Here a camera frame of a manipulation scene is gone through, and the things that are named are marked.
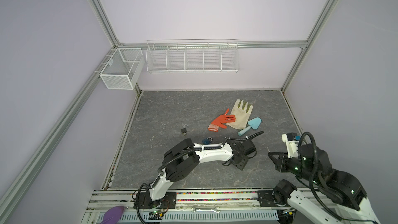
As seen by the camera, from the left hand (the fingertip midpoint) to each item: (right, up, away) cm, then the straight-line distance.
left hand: (239, 164), depth 83 cm
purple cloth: (-62, -19, -12) cm, 66 cm away
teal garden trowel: (+14, +20, +18) cm, 31 cm away
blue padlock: (-17, +10, +10) cm, 22 cm away
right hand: (+9, +11, -19) cm, 24 cm away
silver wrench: (-15, -16, -12) cm, 25 cm away
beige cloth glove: (+7, +25, +22) cm, 34 cm away
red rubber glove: (-9, +21, +17) cm, 29 cm away
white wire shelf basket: (-25, +64, +15) cm, 70 cm away
